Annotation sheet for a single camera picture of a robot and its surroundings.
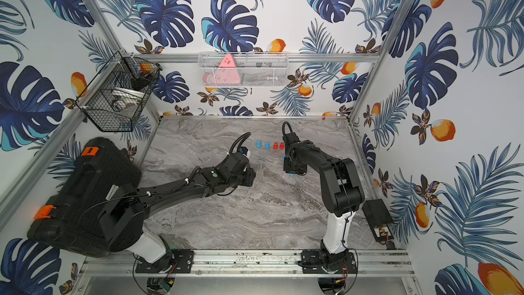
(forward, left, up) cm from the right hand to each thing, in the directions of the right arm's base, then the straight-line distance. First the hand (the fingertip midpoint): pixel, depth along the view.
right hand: (293, 169), depth 97 cm
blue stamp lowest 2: (+15, +13, 0) cm, 19 cm away
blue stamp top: (-2, +1, -2) cm, 3 cm away
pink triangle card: (+29, +31, +34) cm, 54 cm away
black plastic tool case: (-33, +71, +22) cm, 82 cm away
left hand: (-8, +18, +11) cm, 23 cm away
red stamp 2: (+14, +5, 0) cm, 15 cm away
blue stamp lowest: (+15, +17, +1) cm, 23 cm away
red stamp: (+14, +8, 0) cm, 17 cm away
